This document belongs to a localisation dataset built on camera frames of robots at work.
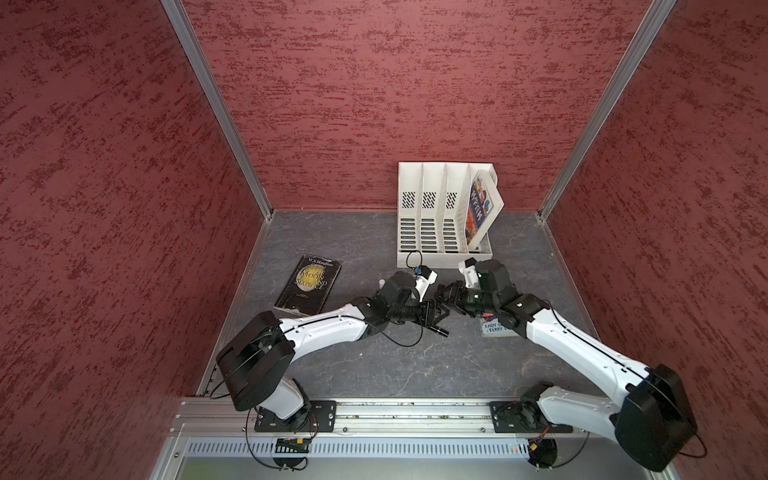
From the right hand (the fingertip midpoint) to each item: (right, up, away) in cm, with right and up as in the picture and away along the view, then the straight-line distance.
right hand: (434, 303), depth 79 cm
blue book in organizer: (+18, +28, +18) cm, 38 cm away
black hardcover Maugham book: (-40, +2, +18) cm, 44 cm away
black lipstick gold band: (+3, -10, +8) cm, 14 cm away
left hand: (+2, -3, -2) cm, 4 cm away
